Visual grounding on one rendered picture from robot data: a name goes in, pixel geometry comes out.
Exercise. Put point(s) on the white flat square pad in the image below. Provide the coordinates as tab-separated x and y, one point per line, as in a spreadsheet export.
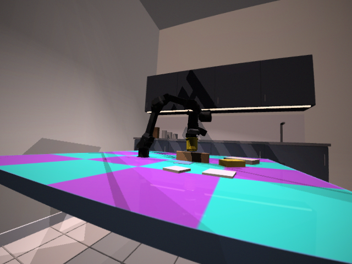
176	169

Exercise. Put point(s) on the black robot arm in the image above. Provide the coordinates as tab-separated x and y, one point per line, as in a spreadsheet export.
156	106

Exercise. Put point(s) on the yellow rectangular block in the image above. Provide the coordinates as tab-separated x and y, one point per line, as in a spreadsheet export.
231	162

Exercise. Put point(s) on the white flat rectangular slab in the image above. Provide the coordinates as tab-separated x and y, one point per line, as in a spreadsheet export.
220	173

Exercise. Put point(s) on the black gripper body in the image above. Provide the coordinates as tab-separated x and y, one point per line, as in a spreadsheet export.
192	131

